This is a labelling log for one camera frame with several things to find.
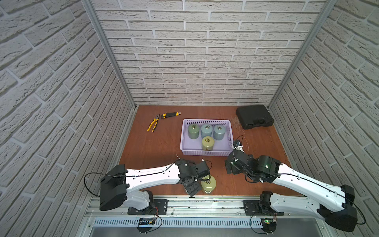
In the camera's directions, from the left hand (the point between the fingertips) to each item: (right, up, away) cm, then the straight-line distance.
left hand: (193, 183), depth 75 cm
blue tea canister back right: (+17, +26, +20) cm, 37 cm away
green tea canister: (+8, 0, -2) cm, 8 cm away
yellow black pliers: (-29, +32, +33) cm, 55 cm away
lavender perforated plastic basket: (0, +15, +21) cm, 26 cm away
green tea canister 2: (0, +25, +21) cm, 33 cm away
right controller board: (+37, -18, -6) cm, 41 cm away
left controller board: (-24, -18, -3) cm, 30 cm away
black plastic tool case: (+47, +36, +38) cm, 71 cm away
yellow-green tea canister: (+9, +19, +14) cm, 25 cm away
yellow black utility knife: (-22, +37, +37) cm, 56 cm away
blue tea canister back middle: (+8, +26, +19) cm, 34 cm away
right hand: (+22, +12, -1) cm, 25 cm away
